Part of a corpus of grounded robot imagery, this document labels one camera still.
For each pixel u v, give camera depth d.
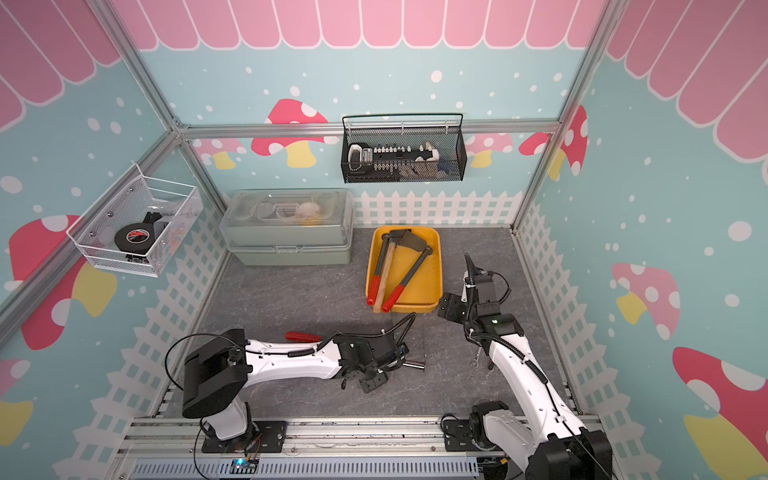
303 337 0.91
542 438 0.40
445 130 0.89
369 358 0.63
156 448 0.73
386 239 1.13
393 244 1.12
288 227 1.02
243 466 0.73
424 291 1.01
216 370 0.48
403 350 0.75
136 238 0.71
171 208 0.79
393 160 0.88
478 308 0.61
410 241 1.12
